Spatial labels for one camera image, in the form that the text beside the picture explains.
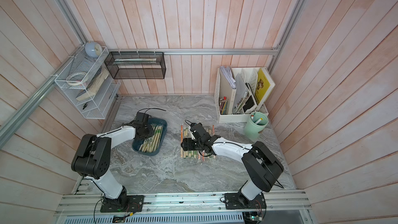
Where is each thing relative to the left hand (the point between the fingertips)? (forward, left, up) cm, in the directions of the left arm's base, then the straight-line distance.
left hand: (150, 134), depth 97 cm
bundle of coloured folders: (+12, -46, +15) cm, 50 cm away
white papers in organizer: (+28, -48, +29) cm, 63 cm away
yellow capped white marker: (+5, -68, +10) cm, 69 cm away
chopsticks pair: (-12, -29, -1) cm, 32 cm away
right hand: (-9, -23, +5) cm, 25 cm away
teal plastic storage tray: (-7, +7, +1) cm, 10 cm away
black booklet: (+16, -63, +14) cm, 67 cm away
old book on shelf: (+11, +25, +31) cm, 41 cm away
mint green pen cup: (-2, -62, +13) cm, 64 cm away
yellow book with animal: (+23, -71, +21) cm, 78 cm away
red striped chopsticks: (-3, -20, 0) cm, 20 cm away
